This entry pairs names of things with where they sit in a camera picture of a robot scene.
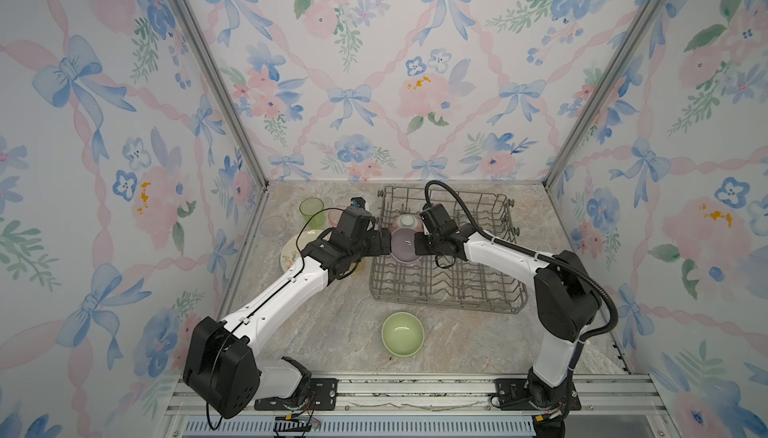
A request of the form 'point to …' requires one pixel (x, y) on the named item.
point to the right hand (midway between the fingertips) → (417, 241)
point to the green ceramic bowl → (402, 334)
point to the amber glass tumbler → (360, 266)
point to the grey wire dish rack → (469, 283)
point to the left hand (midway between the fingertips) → (378, 233)
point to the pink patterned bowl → (408, 221)
